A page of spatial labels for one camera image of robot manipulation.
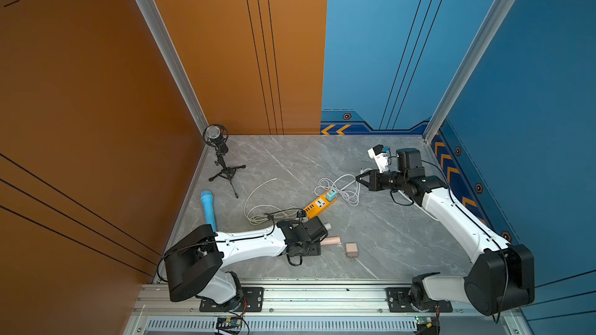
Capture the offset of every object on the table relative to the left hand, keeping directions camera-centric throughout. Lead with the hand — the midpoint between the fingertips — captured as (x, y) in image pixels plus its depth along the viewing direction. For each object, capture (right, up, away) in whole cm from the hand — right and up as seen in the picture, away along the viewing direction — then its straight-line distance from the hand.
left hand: (314, 245), depth 83 cm
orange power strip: (+2, +12, +8) cm, 15 cm away
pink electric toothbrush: (+6, +2, +1) cm, 6 cm away
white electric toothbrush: (+5, +6, +4) cm, 9 cm away
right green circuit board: (+35, -19, -11) cm, 41 cm away
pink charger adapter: (+13, -1, -1) cm, 13 cm away
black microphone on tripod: (-37, +40, +5) cm, 55 cm away
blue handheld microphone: (-44, +15, +11) cm, 48 cm away
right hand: (+15, +25, -3) cm, 29 cm away
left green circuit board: (-27, -19, -12) cm, 35 cm away
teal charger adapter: (+7, +17, +8) cm, 20 cm away
